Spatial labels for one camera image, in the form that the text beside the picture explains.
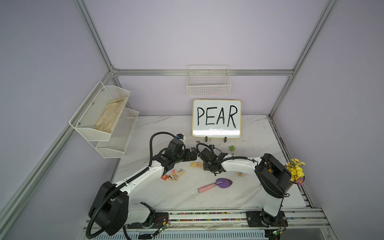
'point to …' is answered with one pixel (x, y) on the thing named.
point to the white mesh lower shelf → (115, 147)
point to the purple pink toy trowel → (221, 183)
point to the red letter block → (164, 177)
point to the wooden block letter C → (175, 177)
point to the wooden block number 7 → (170, 177)
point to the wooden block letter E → (198, 164)
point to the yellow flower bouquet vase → (295, 168)
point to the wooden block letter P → (192, 164)
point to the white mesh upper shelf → (97, 117)
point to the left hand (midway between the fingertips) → (190, 154)
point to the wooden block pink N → (174, 172)
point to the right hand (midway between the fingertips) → (205, 166)
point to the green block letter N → (232, 148)
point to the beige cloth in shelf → (108, 117)
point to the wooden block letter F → (181, 171)
